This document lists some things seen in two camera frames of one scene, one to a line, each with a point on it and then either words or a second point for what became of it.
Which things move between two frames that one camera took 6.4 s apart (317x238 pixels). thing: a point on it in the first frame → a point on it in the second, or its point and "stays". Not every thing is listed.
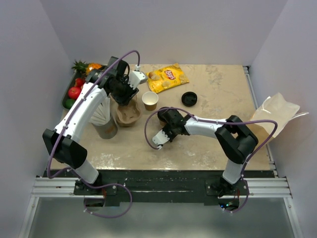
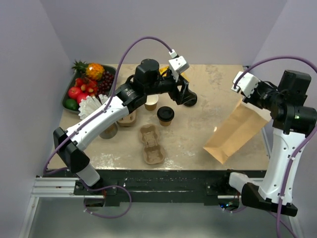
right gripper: (165, 129) → (252, 99)
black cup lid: (165, 115) stays
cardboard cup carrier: (127, 115) → (154, 154)
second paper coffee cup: (149, 99) stays
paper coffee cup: (163, 123) stays
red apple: (74, 92) stays
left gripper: (125, 100) → (176, 94)
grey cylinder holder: (108, 131) stays
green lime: (68, 103) stays
